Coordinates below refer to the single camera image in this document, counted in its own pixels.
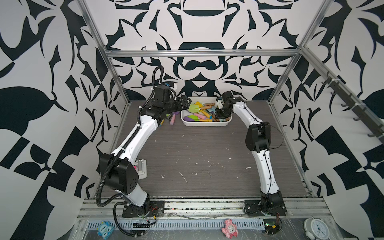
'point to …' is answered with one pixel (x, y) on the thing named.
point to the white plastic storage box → (204, 100)
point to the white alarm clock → (316, 229)
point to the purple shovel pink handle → (172, 119)
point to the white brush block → (141, 165)
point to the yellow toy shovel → (201, 106)
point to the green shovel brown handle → (195, 108)
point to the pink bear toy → (230, 230)
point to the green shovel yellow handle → (162, 122)
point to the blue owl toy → (105, 229)
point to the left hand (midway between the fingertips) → (184, 98)
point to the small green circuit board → (271, 226)
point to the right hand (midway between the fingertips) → (216, 113)
